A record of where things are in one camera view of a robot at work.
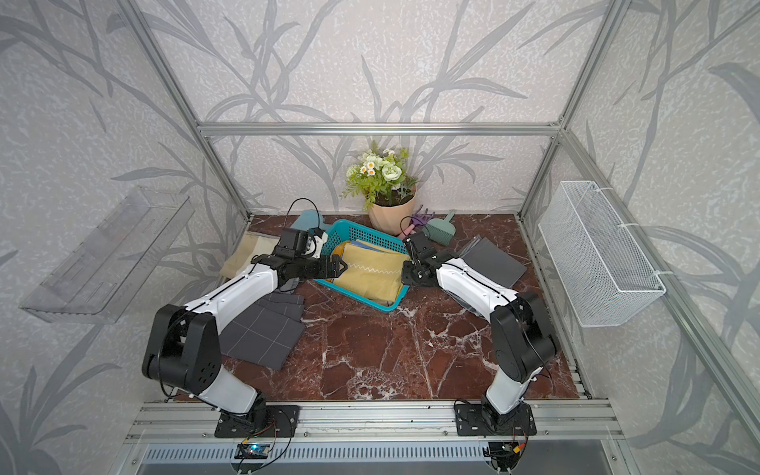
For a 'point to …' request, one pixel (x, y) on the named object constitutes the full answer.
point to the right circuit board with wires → (504, 453)
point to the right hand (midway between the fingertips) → (409, 273)
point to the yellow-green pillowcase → (373, 270)
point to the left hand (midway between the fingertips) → (336, 265)
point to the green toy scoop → (440, 231)
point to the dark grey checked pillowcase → (266, 333)
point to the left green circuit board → (251, 451)
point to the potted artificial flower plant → (381, 183)
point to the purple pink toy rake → (417, 221)
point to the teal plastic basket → (344, 230)
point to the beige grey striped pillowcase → (247, 245)
